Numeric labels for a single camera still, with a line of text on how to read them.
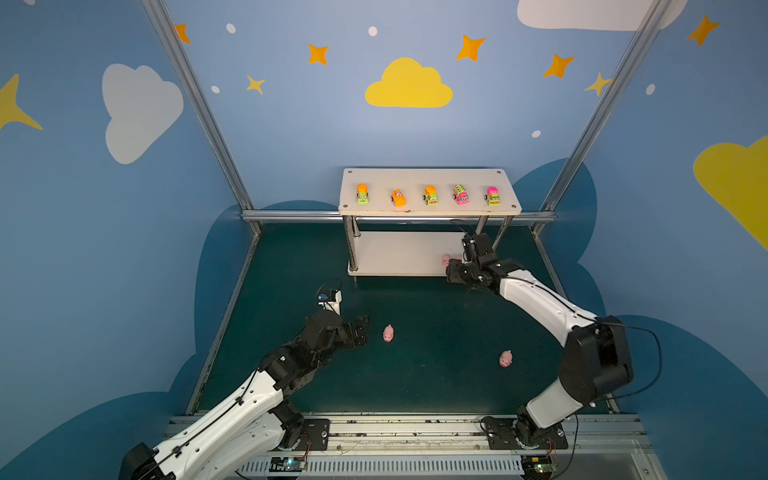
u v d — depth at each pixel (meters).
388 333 0.91
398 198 0.78
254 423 0.60
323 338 0.56
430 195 0.78
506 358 0.86
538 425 0.63
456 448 0.74
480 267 0.69
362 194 0.78
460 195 0.79
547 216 1.19
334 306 0.69
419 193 0.82
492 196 0.78
